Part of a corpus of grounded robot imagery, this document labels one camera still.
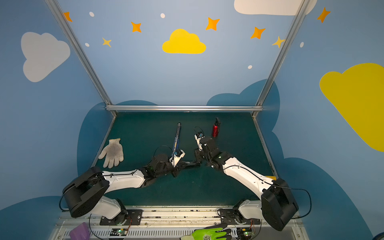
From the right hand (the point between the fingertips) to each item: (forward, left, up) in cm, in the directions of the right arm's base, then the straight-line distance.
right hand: (197, 148), depth 84 cm
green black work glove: (-38, -9, -14) cm, 42 cm away
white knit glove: (+2, +56, -14) cm, 58 cm away
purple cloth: (-42, +54, -13) cm, 70 cm away
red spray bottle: (+21, -12, -6) cm, 24 cm away
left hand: (-8, +5, -5) cm, 10 cm away
